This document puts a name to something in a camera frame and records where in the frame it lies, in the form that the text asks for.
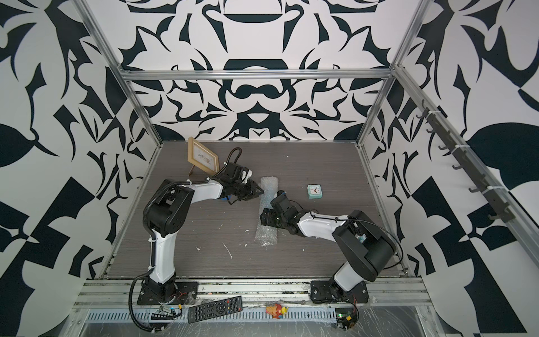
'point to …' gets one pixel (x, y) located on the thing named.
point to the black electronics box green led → (344, 317)
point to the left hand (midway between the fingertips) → (262, 189)
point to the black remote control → (215, 309)
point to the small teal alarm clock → (314, 191)
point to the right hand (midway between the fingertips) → (266, 214)
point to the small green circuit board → (162, 309)
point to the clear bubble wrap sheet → (265, 235)
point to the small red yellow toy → (276, 311)
